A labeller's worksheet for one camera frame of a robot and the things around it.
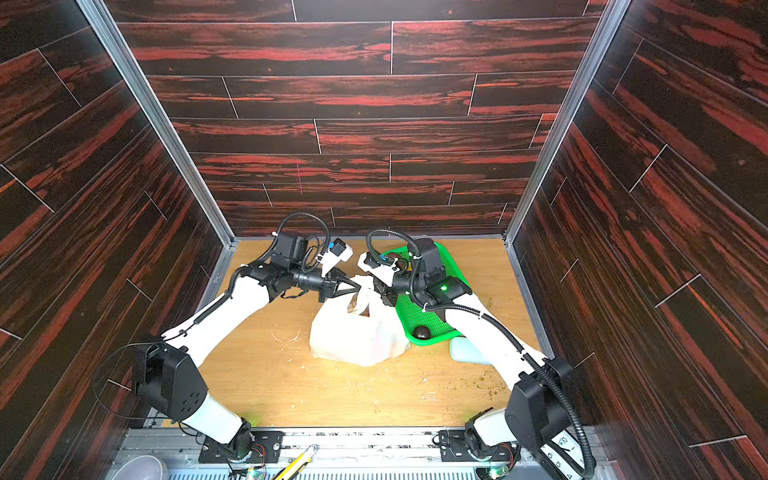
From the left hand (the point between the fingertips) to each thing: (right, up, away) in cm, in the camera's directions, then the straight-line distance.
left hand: (360, 288), depth 74 cm
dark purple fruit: (+18, -14, +14) cm, 27 cm away
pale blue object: (+30, -20, +14) cm, 38 cm away
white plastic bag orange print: (-1, -11, +2) cm, 11 cm away
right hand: (+2, +3, +1) cm, 4 cm away
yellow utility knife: (-15, -42, -4) cm, 45 cm away
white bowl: (-51, -42, -5) cm, 66 cm away
